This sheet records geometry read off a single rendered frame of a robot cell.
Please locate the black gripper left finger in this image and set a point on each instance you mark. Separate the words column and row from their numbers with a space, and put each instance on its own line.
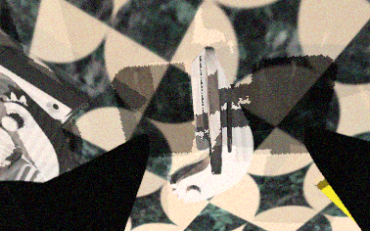
column 95, row 196

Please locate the yellow flat plate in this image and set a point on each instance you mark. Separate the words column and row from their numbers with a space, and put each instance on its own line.
column 328, row 191

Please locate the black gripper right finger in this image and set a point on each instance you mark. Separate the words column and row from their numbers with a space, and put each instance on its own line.
column 344, row 161

